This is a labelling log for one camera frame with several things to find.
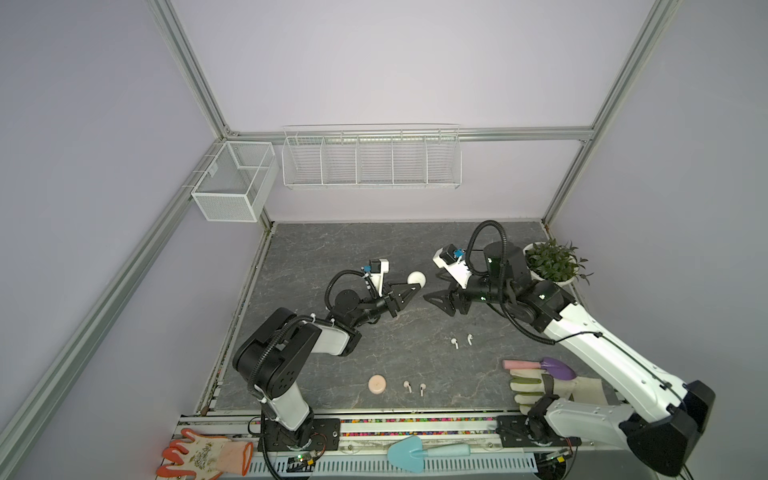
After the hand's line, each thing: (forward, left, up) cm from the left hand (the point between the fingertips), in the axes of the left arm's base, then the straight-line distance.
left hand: (421, 291), depth 77 cm
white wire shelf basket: (+48, +12, +9) cm, 50 cm away
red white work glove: (-31, +54, -17) cm, 65 cm away
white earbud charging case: (+3, +1, +2) cm, 4 cm away
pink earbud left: (-18, +5, -19) cm, 27 cm away
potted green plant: (+9, -40, -3) cm, 41 cm away
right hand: (-3, -2, +7) cm, 7 cm away
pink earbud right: (-19, +1, -20) cm, 27 cm away
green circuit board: (-33, +32, -22) cm, 51 cm away
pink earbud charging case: (-17, +13, -19) cm, 29 cm away
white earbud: (-6, -10, -20) cm, 23 cm away
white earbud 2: (-6, -15, -20) cm, 25 cm away
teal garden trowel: (-33, +6, -19) cm, 39 cm away
